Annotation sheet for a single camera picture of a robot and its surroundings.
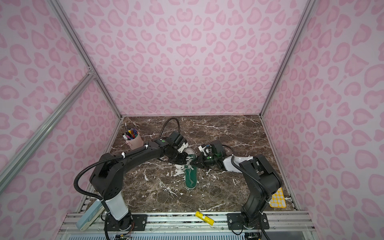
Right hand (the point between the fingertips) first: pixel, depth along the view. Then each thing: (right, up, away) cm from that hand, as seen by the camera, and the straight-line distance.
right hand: (191, 162), depth 83 cm
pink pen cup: (-36, +10, +12) cm, 39 cm away
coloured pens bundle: (-39, +15, +12) cm, 43 cm away
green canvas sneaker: (-1, -7, +3) cm, 7 cm away
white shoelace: (-7, -5, +9) cm, 13 cm away
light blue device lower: (-49, -23, -11) cm, 55 cm away
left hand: (-2, +1, +2) cm, 3 cm away
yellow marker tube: (+8, -25, -10) cm, 28 cm away
